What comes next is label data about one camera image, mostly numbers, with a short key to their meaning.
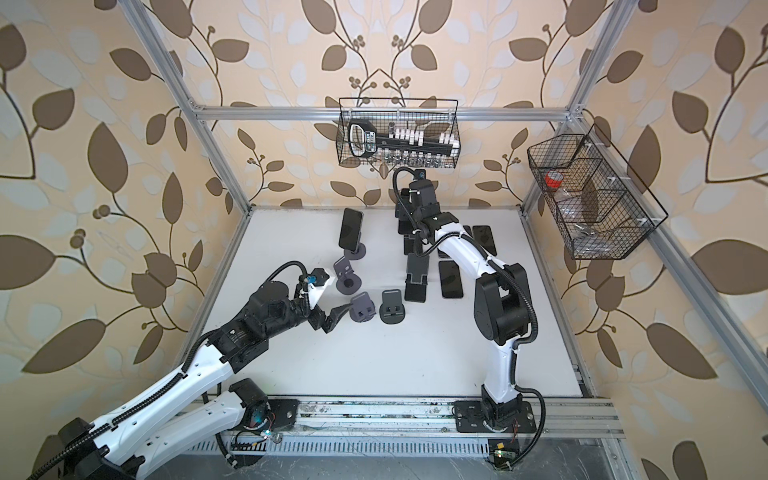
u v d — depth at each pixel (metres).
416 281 0.91
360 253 1.06
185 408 0.49
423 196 0.70
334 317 0.66
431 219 0.68
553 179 0.87
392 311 0.88
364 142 0.85
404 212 0.85
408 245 1.08
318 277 0.62
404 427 0.74
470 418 0.73
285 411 0.75
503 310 0.51
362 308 0.88
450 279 1.05
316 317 0.63
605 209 0.72
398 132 0.82
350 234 0.96
